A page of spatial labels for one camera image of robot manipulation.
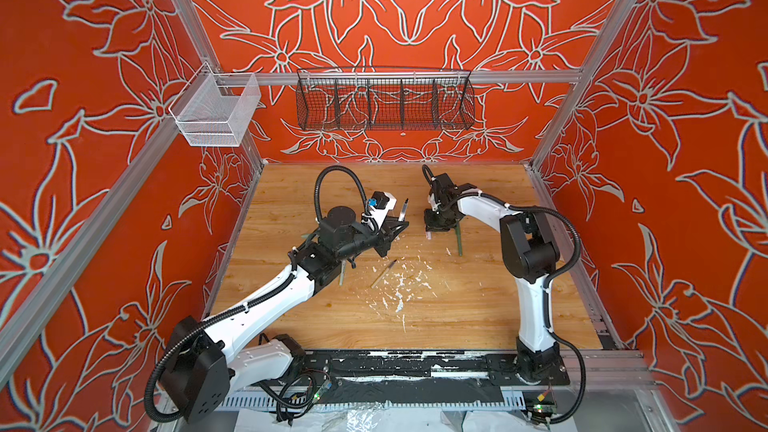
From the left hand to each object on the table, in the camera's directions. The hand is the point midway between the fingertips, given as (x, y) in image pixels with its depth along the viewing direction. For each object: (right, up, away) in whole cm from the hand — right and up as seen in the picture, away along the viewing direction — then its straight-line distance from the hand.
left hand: (404, 219), depth 70 cm
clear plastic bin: (-60, +34, +23) cm, 72 cm away
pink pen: (-1, +1, -2) cm, 3 cm away
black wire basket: (-4, +37, +27) cm, 46 cm away
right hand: (+9, -5, +29) cm, 31 cm away
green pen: (-13, -8, -10) cm, 19 cm away
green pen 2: (+21, -9, +27) cm, 35 cm away
